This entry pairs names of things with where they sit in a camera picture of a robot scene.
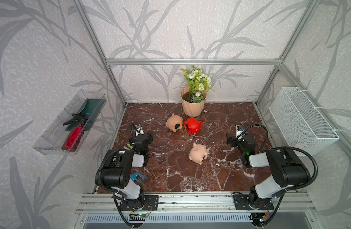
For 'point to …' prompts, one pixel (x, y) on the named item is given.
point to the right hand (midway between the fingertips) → (234, 131)
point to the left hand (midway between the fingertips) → (140, 131)
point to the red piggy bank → (192, 125)
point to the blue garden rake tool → (133, 176)
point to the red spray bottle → (75, 133)
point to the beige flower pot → (193, 103)
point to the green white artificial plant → (198, 82)
